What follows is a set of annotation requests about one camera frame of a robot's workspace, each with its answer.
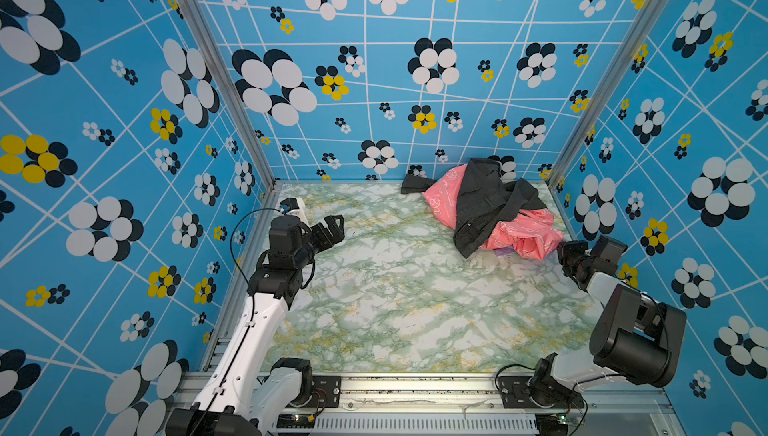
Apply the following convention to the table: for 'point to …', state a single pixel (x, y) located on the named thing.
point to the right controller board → (551, 424)
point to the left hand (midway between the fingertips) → (332, 221)
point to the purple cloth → (505, 250)
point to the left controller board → (295, 420)
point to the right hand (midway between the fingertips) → (560, 242)
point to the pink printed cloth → (532, 234)
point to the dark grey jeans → (483, 197)
